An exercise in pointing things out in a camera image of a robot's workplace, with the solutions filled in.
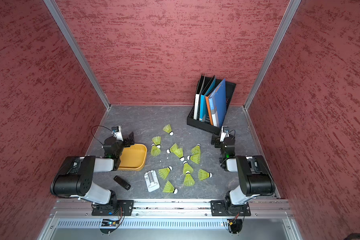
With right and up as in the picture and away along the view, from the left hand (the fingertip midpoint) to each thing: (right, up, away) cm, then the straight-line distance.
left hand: (126, 135), depth 94 cm
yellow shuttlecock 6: (+45, -14, -2) cm, 47 cm away
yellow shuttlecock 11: (+30, -26, -16) cm, 43 cm away
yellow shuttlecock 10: (+48, -21, -12) cm, 54 cm away
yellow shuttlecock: (+20, -4, +1) cm, 20 cm away
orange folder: (+53, +17, -4) cm, 56 cm away
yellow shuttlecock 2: (+19, -11, +1) cm, 21 cm away
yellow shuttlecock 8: (+39, -17, -10) cm, 44 cm away
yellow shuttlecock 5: (+46, -10, +1) cm, 47 cm away
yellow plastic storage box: (+6, -14, -2) cm, 15 cm away
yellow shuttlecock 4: (+36, -14, -4) cm, 39 cm away
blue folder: (+59, +20, -4) cm, 62 cm away
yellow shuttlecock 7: (+26, -20, -10) cm, 35 cm away
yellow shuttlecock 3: (+33, -9, -4) cm, 35 cm away
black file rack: (+70, +32, +10) cm, 78 cm away
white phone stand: (+20, -24, -12) cm, 33 cm away
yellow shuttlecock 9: (+40, -25, -10) cm, 49 cm away
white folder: (+45, +19, -1) cm, 49 cm away
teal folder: (+49, +22, -5) cm, 54 cm away
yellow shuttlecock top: (+26, +3, +9) cm, 28 cm away
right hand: (+61, 0, +1) cm, 61 cm away
